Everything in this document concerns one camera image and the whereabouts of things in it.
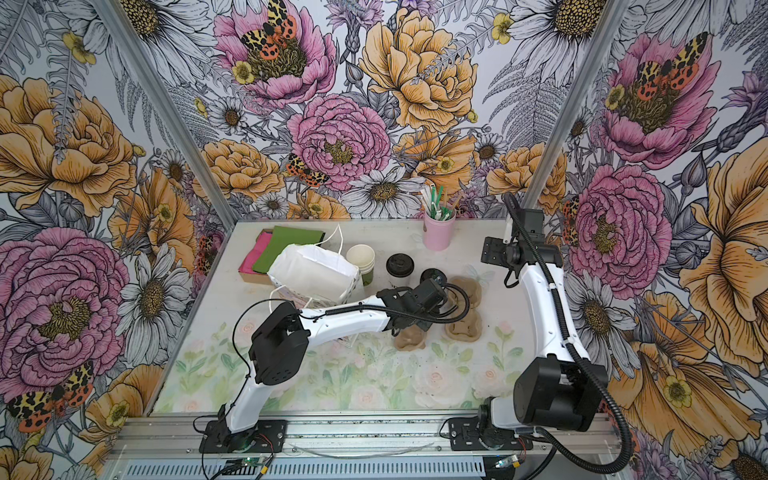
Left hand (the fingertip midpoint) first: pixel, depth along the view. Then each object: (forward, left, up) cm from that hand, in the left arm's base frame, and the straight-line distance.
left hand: (422, 312), depth 88 cm
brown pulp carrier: (-5, +4, -6) cm, 9 cm away
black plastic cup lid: (+14, +6, +4) cm, 16 cm away
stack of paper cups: (+17, +18, +5) cm, 25 cm away
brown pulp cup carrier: (-3, -14, -5) cm, 15 cm away
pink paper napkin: (+21, +57, -3) cm, 61 cm away
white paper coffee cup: (+14, +2, -4) cm, 14 cm away
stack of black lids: (+17, -6, -4) cm, 18 cm away
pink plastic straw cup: (+32, -9, -2) cm, 34 cm away
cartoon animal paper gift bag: (+6, +30, +10) cm, 32 cm away
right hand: (+7, -20, +15) cm, 26 cm away
